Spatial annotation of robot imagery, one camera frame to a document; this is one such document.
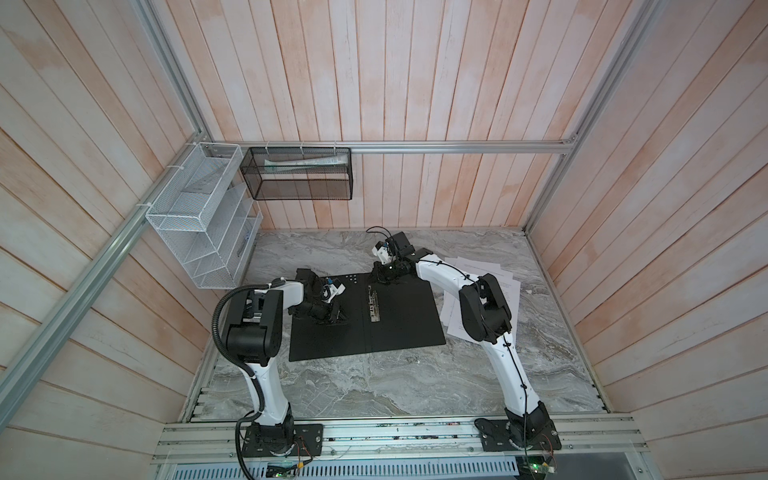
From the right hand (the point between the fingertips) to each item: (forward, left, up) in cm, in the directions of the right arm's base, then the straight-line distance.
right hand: (366, 280), depth 100 cm
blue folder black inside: (-11, -5, -4) cm, 13 cm away
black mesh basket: (+32, +25, +20) cm, 46 cm away
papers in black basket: (+22, +27, +31) cm, 47 cm away
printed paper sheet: (-25, -29, +26) cm, 46 cm away
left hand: (-15, +5, -3) cm, 16 cm away
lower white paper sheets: (+1, -51, -6) cm, 51 cm away
